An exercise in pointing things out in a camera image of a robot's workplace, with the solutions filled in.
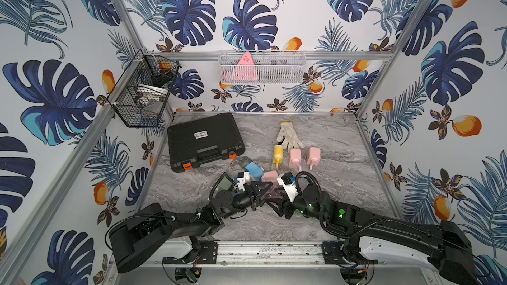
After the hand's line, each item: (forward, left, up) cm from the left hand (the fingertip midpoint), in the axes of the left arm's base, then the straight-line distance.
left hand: (273, 185), depth 69 cm
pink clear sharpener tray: (-1, -1, -5) cm, 5 cm away
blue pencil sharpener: (+15, +7, -18) cm, 25 cm away
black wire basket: (+31, +57, +8) cm, 66 cm away
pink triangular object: (+49, +14, +13) cm, 53 cm away
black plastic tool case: (+31, +30, -15) cm, 46 cm away
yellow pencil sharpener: (+23, -3, -15) cm, 27 cm away
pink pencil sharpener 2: (+24, -21, -15) cm, 35 cm away
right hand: (-1, +1, -5) cm, 5 cm away
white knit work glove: (+41, -9, -19) cm, 46 cm away
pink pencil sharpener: (+22, -12, -15) cm, 29 cm away
